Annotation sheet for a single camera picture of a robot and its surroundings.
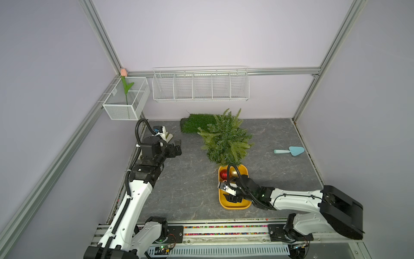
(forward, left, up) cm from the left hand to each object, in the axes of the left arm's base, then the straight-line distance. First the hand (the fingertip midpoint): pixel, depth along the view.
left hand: (172, 142), depth 76 cm
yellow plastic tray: (-6, -36, -21) cm, 42 cm away
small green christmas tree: (-3, -26, +2) cm, 26 cm away
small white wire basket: (+28, +26, +5) cm, 39 cm away
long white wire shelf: (+49, -16, -1) cm, 52 cm away
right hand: (-14, -26, -20) cm, 36 cm away
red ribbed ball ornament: (-9, -25, -20) cm, 33 cm away
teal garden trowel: (+6, -73, -25) cm, 78 cm away
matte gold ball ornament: (-7, -30, -21) cm, 38 cm away
